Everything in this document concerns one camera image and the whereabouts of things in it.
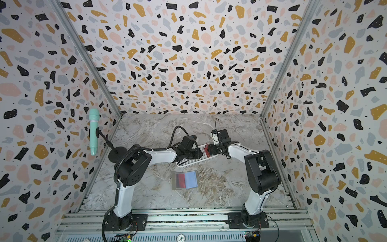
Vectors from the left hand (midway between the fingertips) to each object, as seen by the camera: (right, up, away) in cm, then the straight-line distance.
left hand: (207, 154), depth 95 cm
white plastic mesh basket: (-10, -3, -7) cm, 13 cm away
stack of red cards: (0, +2, +2) cm, 3 cm away
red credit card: (-15, -14, -8) cm, 22 cm away
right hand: (+5, +4, +2) cm, 7 cm away
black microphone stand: (-58, 0, -1) cm, 58 cm away
